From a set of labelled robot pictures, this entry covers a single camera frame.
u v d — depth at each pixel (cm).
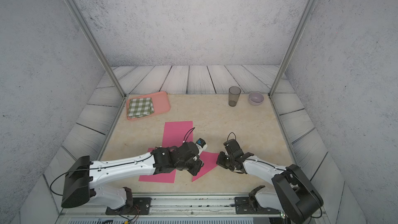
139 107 112
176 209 72
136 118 107
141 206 73
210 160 82
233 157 68
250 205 68
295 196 41
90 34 88
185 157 57
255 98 115
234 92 104
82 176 41
